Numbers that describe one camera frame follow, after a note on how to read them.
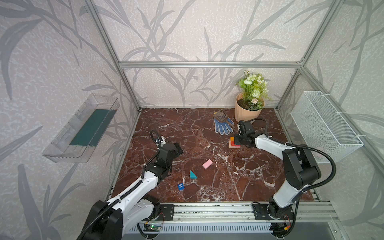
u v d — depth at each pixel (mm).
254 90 908
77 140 617
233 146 966
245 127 755
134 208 559
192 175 845
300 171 472
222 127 1083
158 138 753
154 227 707
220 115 1122
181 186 811
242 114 999
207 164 903
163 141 753
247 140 705
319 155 456
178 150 770
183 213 749
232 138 966
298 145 506
